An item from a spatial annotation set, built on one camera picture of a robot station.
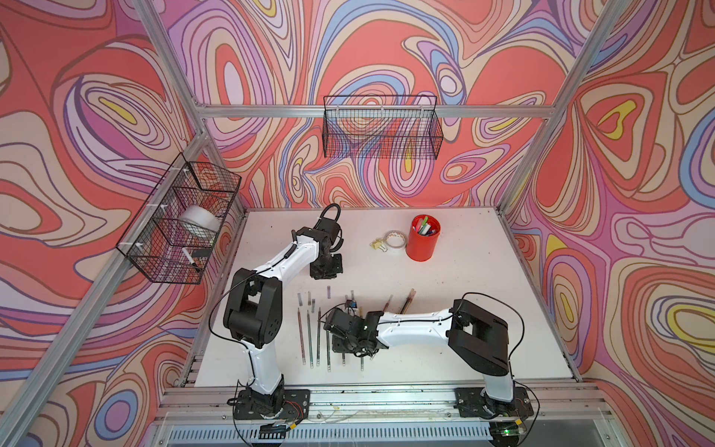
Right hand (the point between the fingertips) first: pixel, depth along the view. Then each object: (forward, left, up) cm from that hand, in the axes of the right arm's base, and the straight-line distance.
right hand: (340, 352), depth 83 cm
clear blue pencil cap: (+17, +14, +2) cm, 22 cm away
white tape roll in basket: (+26, +35, +34) cm, 55 cm away
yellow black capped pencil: (+16, -23, +1) cm, 28 cm away
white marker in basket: (+18, +39, +28) cm, 51 cm away
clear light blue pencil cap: (+15, +9, +2) cm, 17 cm away
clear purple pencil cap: (+20, +4, +1) cm, 21 cm away
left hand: (+22, 0, +8) cm, 24 cm away
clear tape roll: (+41, -22, +2) cm, 46 cm away
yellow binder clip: (+40, -15, +2) cm, 43 cm away
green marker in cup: (+40, -31, +12) cm, 52 cm away
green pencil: (+2, +9, 0) cm, 9 cm away
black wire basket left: (+26, +48, +27) cm, 61 cm away
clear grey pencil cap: (+18, +11, +2) cm, 21 cm away
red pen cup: (+37, -31, +8) cm, 49 cm away
